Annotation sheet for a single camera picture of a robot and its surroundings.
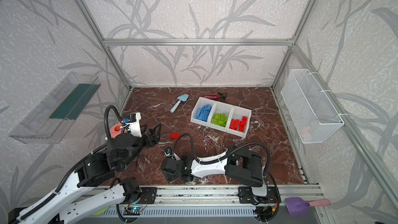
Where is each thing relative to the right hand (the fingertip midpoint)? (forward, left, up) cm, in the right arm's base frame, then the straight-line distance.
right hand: (172, 161), depth 82 cm
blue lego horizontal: (+33, -18, +2) cm, 38 cm away
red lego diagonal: (+23, -36, 0) cm, 42 cm away
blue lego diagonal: (+32, -12, 0) cm, 34 cm away
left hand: (+8, +1, +28) cm, 30 cm away
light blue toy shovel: (+46, -1, -1) cm, 46 cm away
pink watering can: (+14, +32, +9) cm, 36 cm away
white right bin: (+30, -38, +2) cm, 49 cm away
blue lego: (+30, -16, +1) cm, 35 cm away
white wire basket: (+7, -62, +32) cm, 71 cm away
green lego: (+25, -24, +1) cm, 35 cm away
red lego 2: (+16, +1, -2) cm, 16 cm away
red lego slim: (+22, -40, -1) cm, 46 cm away
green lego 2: (+24, -28, +2) cm, 38 cm away
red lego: (+26, -42, +1) cm, 49 cm away
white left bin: (+39, -14, +1) cm, 41 cm away
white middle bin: (+35, -27, 0) cm, 44 cm away
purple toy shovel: (-20, -60, 0) cm, 63 cm away
